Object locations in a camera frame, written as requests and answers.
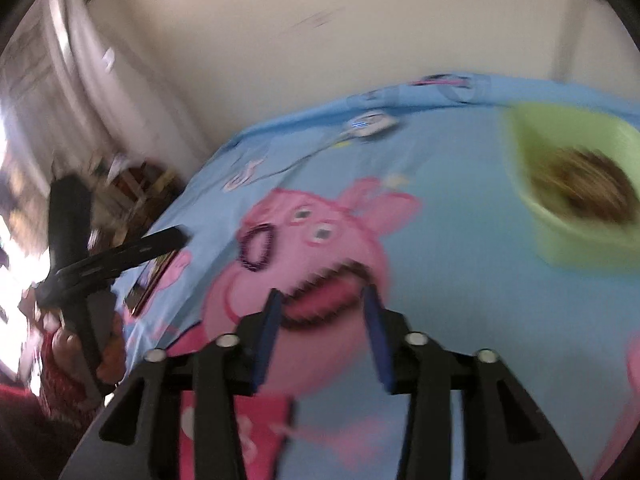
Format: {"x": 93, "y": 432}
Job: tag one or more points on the person's left hand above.
{"x": 112, "y": 355}

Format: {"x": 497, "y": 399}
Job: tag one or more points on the blue cartoon printed blanket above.
{"x": 450, "y": 260}

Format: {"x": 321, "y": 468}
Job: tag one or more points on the brown cluttered furniture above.
{"x": 145, "y": 185}

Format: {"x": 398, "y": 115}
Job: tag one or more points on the dark smartphone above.
{"x": 150, "y": 282}

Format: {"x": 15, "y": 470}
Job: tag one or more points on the white curtain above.
{"x": 100, "y": 60}

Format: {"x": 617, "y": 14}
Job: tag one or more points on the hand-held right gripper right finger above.
{"x": 377, "y": 342}

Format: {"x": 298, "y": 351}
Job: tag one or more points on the brown jewelry pile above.
{"x": 585, "y": 185}

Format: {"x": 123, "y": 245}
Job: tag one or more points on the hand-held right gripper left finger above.
{"x": 267, "y": 332}

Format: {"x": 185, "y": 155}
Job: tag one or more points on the green plastic container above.
{"x": 555, "y": 120}

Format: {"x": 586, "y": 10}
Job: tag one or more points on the person's left forearm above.
{"x": 62, "y": 400}

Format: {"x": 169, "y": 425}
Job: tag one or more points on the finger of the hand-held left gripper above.
{"x": 145, "y": 247}

